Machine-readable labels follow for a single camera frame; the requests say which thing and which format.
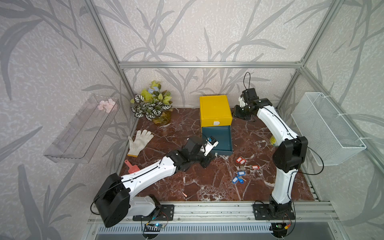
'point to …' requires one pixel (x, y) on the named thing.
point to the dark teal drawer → (223, 134)
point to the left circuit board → (153, 227)
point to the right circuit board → (279, 229)
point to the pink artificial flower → (107, 105)
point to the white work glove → (142, 138)
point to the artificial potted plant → (153, 103)
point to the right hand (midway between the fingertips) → (233, 113)
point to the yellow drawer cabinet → (215, 111)
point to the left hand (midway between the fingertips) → (214, 157)
